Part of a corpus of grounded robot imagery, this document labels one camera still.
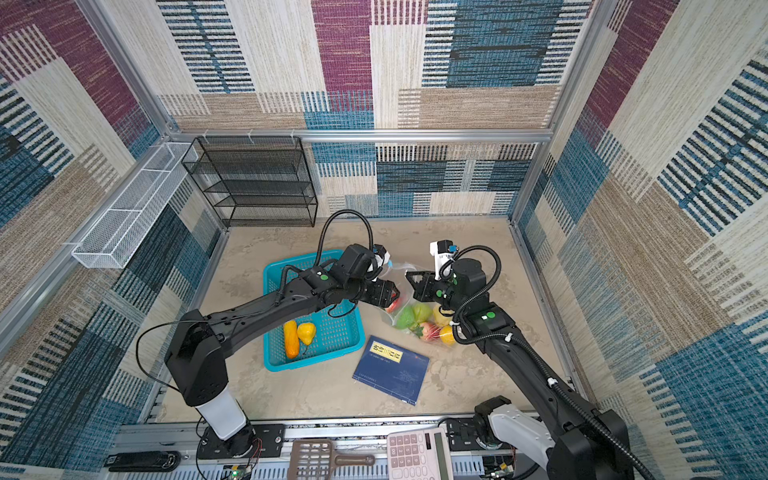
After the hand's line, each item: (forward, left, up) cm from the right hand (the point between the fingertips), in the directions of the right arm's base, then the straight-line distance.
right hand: (407, 279), depth 76 cm
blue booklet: (-15, +4, -21) cm, 26 cm away
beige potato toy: (-3, -10, -18) cm, 21 cm away
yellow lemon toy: (-7, -11, -19) cm, 23 cm away
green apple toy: (-4, 0, -14) cm, 15 cm away
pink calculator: (-35, -1, -21) cm, 41 cm away
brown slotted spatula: (-35, +24, -23) cm, 48 cm away
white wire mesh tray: (+7, +68, +12) cm, 70 cm away
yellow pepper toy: (-5, +29, -18) cm, 34 cm away
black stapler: (-35, +61, -18) cm, 73 cm away
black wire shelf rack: (+48, +52, -5) cm, 71 cm away
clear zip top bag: (-6, -6, -19) cm, 21 cm away
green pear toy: (0, -5, -17) cm, 18 cm away
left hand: (+1, +3, -6) cm, 7 cm away
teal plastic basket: (-4, +22, -23) cm, 32 cm away
